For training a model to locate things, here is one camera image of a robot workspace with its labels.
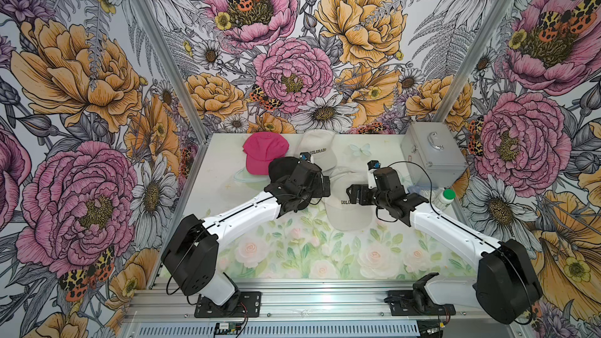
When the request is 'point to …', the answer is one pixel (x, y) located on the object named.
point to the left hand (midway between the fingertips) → (315, 187)
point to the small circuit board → (228, 328)
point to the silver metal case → (432, 145)
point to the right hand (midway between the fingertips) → (357, 194)
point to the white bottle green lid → (444, 199)
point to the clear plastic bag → (424, 190)
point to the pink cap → (260, 148)
